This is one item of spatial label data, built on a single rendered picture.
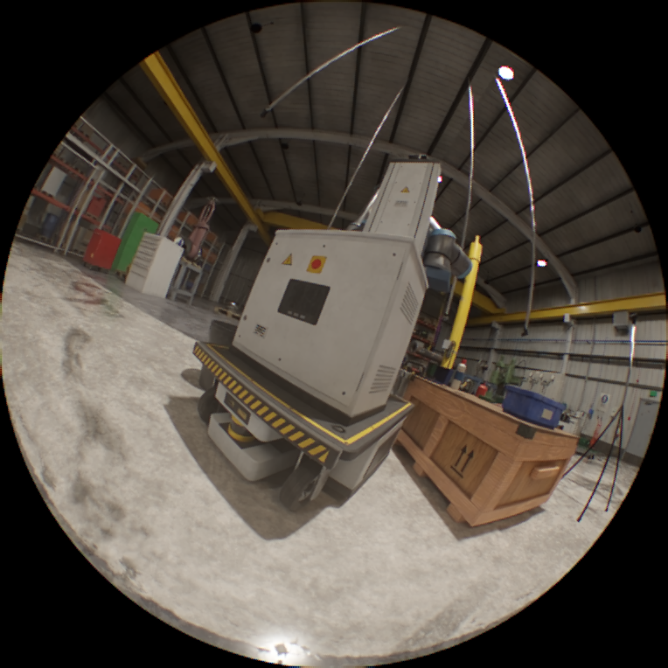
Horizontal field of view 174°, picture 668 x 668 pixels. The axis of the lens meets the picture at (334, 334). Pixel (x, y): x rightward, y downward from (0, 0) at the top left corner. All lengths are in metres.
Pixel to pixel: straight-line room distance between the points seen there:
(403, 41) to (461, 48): 1.53
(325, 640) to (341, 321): 0.76
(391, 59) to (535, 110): 4.36
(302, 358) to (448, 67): 8.14
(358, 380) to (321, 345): 0.14
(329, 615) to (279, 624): 0.10
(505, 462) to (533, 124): 8.68
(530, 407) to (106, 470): 1.38
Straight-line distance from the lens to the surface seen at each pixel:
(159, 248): 4.80
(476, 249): 6.09
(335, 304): 0.60
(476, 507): 0.97
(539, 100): 8.58
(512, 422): 0.91
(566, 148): 9.22
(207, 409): 0.90
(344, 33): 8.19
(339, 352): 0.57
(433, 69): 8.19
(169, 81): 8.83
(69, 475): 0.71
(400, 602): 0.66
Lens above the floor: 0.52
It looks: 1 degrees up
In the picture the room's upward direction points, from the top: 21 degrees clockwise
